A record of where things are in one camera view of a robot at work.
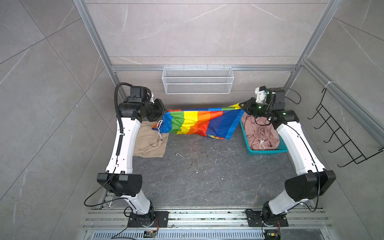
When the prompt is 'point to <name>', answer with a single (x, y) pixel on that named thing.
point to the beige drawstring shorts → (149, 142)
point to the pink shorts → (261, 132)
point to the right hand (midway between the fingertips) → (238, 102)
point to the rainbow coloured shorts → (220, 122)
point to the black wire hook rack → (329, 126)
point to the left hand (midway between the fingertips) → (166, 105)
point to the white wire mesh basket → (197, 80)
